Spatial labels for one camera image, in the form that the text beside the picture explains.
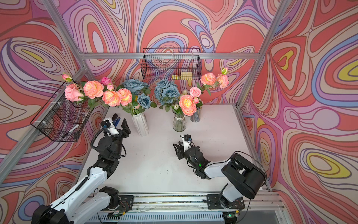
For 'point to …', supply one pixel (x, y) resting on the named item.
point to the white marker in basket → (69, 131)
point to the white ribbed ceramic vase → (140, 122)
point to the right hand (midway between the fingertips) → (176, 147)
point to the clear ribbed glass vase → (179, 122)
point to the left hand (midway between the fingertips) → (121, 120)
